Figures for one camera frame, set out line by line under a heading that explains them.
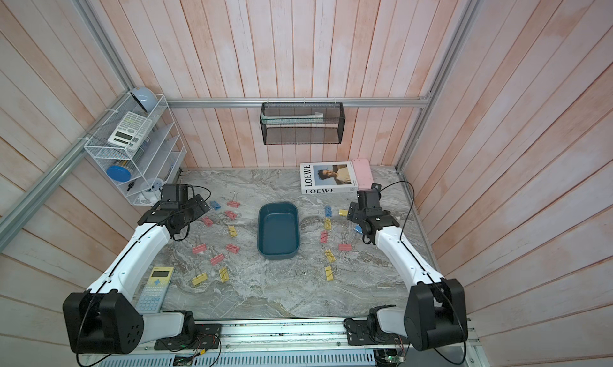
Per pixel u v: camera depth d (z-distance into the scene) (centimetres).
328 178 111
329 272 86
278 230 96
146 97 82
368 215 65
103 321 39
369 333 73
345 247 93
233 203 107
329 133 109
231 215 101
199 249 92
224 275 84
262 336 75
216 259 89
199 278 84
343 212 104
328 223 99
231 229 97
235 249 91
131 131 77
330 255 90
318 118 89
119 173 76
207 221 99
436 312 41
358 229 98
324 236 95
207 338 73
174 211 63
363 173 116
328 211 103
